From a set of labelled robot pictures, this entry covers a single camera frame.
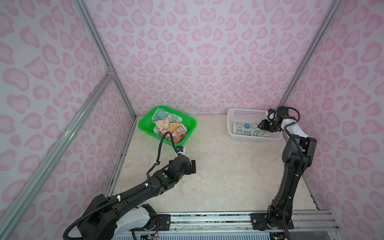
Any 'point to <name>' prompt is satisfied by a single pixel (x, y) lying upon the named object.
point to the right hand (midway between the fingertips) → (261, 123)
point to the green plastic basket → (147, 123)
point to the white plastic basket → (250, 115)
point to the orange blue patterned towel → (162, 126)
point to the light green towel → (160, 114)
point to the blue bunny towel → (250, 129)
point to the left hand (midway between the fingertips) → (192, 161)
